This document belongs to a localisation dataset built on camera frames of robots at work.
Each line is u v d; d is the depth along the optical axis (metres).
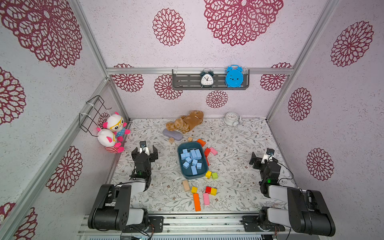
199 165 0.92
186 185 0.85
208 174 0.88
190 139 1.06
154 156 0.83
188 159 0.95
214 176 0.88
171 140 1.06
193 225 0.76
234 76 0.90
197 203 0.81
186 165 0.92
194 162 0.93
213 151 1.02
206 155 0.99
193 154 0.95
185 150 0.99
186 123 1.06
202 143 1.06
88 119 0.75
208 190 0.84
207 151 1.00
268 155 0.74
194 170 0.92
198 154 0.95
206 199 0.82
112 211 0.43
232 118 1.17
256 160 0.80
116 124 0.94
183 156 0.96
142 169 0.67
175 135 1.07
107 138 0.83
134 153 0.79
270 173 0.68
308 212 0.43
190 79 0.94
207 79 0.90
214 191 0.84
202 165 0.92
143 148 0.74
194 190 0.83
